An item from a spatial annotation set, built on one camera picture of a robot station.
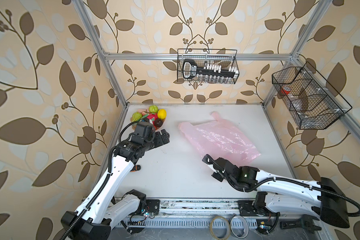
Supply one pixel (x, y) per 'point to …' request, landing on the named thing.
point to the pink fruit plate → (140, 111)
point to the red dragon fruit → (152, 116)
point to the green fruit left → (136, 116)
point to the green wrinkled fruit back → (153, 109)
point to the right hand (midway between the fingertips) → (213, 164)
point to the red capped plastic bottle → (286, 90)
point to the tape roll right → (239, 226)
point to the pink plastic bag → (219, 139)
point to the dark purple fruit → (158, 122)
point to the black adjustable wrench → (305, 222)
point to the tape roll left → (228, 230)
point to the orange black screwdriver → (136, 168)
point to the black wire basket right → (312, 103)
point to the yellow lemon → (161, 114)
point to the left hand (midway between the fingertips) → (163, 136)
